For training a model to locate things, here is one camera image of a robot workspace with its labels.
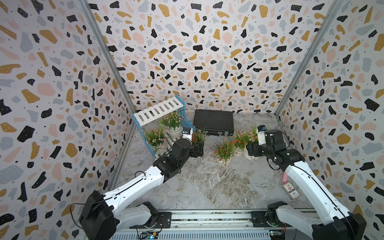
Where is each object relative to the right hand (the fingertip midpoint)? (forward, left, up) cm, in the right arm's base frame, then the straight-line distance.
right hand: (254, 144), depth 80 cm
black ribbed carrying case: (+29, +18, -15) cm, 37 cm away
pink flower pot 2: (+17, +47, 0) cm, 50 cm away
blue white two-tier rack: (+23, +46, +8) cm, 52 cm away
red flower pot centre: (-2, +16, -5) cm, 17 cm away
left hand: (-1, +30, +4) cm, 30 cm away
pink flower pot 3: (-1, +3, +8) cm, 8 cm away
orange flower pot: (+5, +6, -6) cm, 10 cm away
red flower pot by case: (+8, +30, -5) cm, 32 cm away
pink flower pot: (+6, +55, -3) cm, 55 cm away
